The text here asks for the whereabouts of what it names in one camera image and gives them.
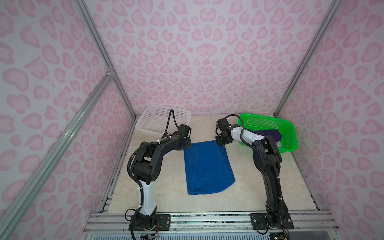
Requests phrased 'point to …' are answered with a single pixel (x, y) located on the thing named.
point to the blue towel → (208, 168)
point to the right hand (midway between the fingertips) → (219, 140)
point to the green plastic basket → (289, 136)
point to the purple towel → (275, 133)
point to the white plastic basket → (153, 119)
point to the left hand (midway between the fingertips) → (191, 143)
